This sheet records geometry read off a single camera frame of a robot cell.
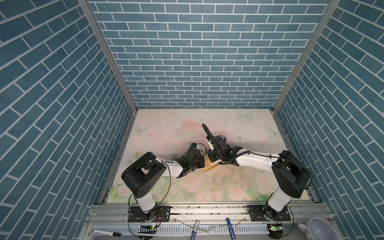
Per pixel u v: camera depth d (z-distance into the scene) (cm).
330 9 71
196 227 69
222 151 69
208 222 72
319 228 69
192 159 72
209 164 85
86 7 70
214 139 69
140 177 47
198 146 88
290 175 47
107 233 68
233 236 68
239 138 103
